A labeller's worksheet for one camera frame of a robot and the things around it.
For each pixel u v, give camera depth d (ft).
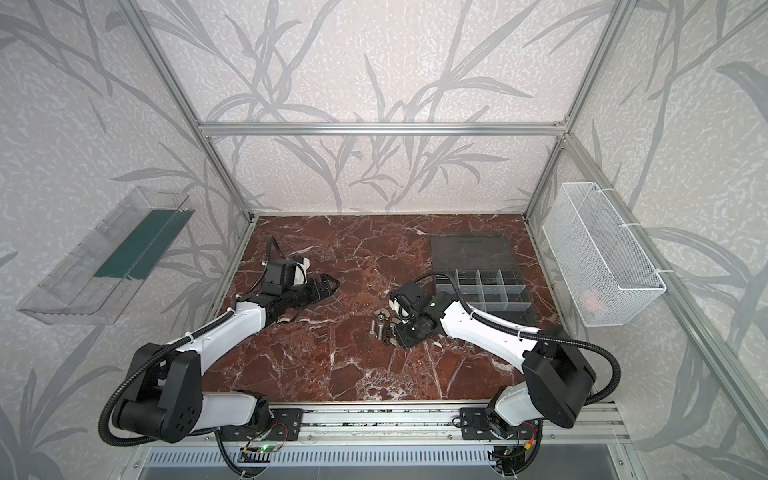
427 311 1.96
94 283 2.10
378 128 3.16
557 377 1.37
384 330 2.92
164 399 1.37
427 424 2.47
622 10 2.31
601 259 2.06
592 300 2.45
